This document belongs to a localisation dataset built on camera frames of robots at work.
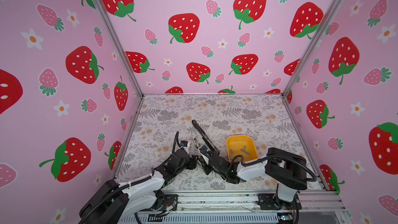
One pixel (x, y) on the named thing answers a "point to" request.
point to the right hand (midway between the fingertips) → (198, 159)
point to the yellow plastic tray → (243, 145)
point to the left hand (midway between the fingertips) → (195, 156)
